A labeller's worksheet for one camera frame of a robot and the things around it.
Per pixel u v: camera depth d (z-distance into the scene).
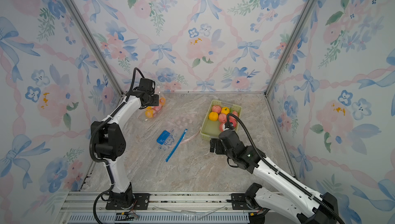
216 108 1.03
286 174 0.46
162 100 1.11
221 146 0.68
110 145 0.52
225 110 1.03
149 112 1.00
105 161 0.53
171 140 0.95
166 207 0.73
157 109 1.04
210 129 1.01
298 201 0.41
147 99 0.71
